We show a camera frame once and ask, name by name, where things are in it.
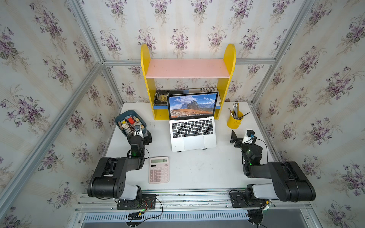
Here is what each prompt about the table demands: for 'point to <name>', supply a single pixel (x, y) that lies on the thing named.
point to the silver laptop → (192, 123)
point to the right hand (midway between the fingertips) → (242, 131)
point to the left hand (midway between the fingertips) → (143, 131)
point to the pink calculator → (158, 171)
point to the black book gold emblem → (160, 97)
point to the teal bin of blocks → (127, 121)
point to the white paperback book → (202, 90)
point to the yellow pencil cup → (234, 123)
